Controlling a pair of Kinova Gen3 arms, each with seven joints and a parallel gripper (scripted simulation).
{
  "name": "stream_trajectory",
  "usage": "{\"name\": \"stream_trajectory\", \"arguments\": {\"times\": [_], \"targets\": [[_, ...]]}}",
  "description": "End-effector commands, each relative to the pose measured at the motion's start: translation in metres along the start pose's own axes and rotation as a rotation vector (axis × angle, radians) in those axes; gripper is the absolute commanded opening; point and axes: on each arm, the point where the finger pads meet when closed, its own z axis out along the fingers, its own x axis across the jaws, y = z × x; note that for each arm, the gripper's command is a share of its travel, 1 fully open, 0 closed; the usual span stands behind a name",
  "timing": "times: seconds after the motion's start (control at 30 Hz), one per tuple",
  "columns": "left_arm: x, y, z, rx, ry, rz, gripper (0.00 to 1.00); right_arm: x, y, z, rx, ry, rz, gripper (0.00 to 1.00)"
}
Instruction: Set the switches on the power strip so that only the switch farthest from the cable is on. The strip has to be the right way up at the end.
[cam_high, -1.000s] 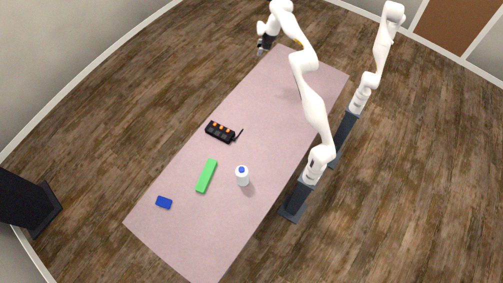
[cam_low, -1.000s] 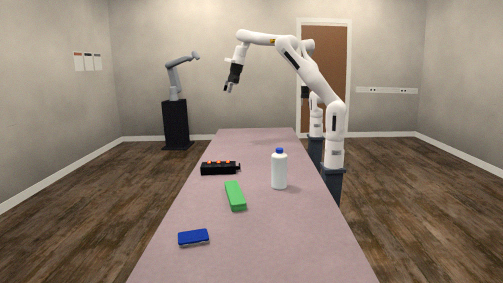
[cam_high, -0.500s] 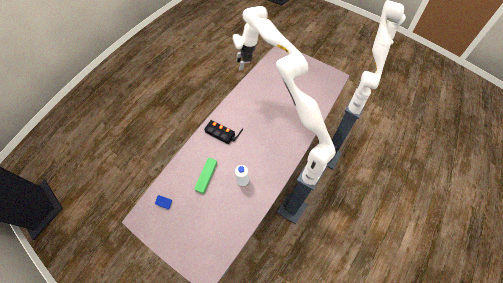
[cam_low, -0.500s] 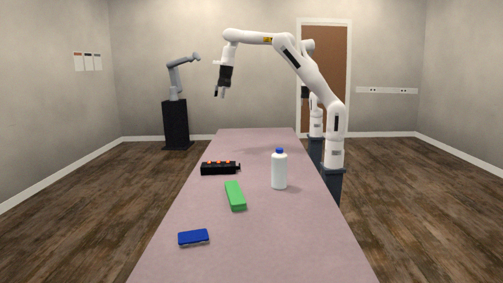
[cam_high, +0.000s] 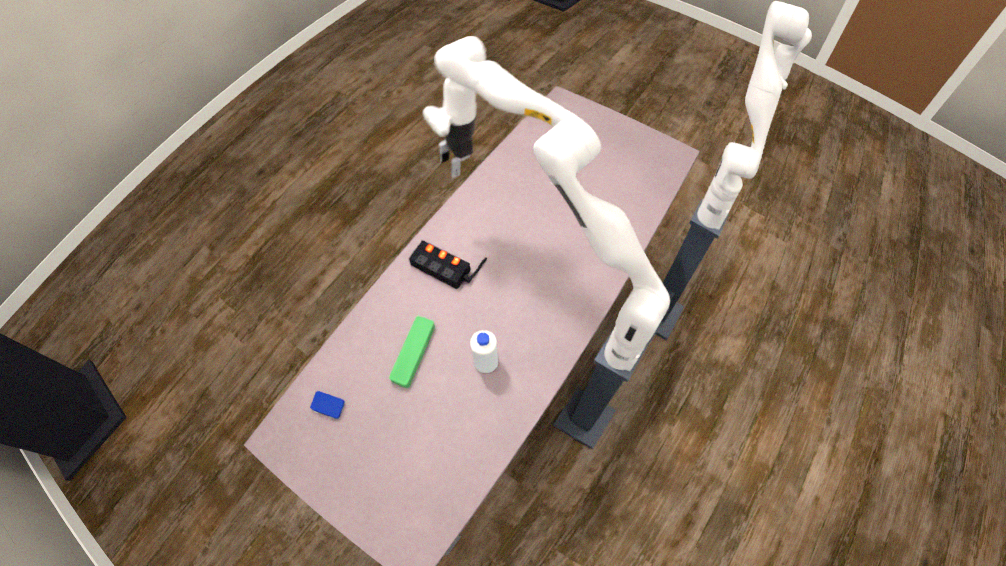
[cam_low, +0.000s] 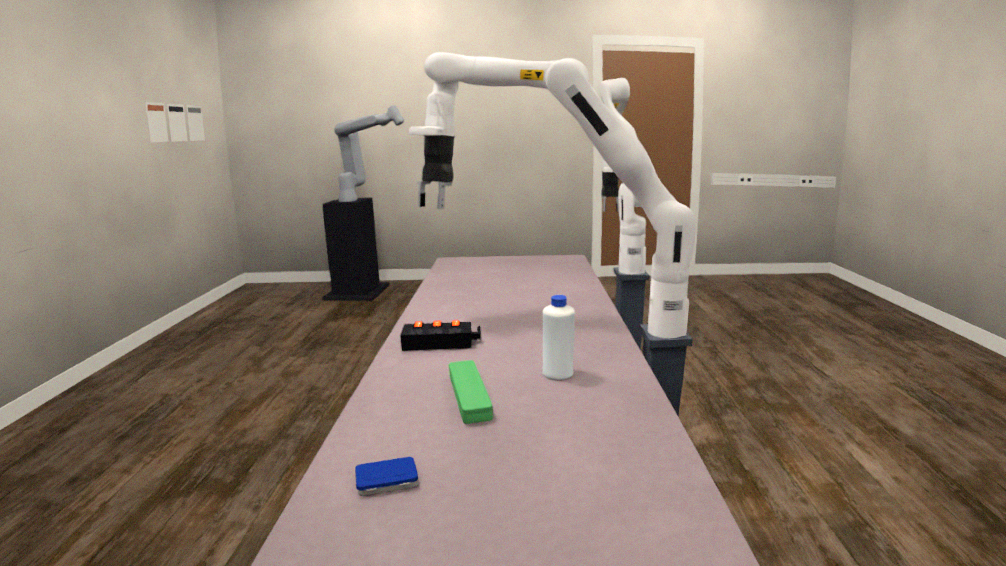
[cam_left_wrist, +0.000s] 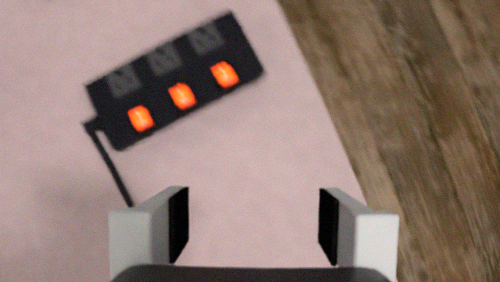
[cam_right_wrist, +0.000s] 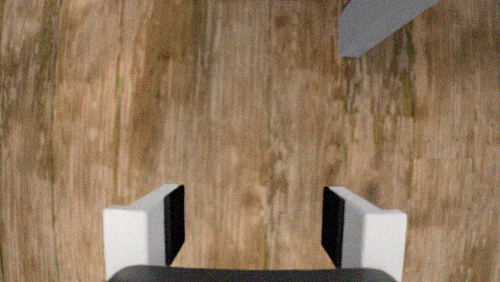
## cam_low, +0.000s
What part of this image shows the green rectangular block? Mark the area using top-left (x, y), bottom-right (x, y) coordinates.
top-left (449, 360), bottom-right (493, 424)

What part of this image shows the white bottle with blue cap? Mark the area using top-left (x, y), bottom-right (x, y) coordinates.
top-left (543, 295), bottom-right (575, 380)

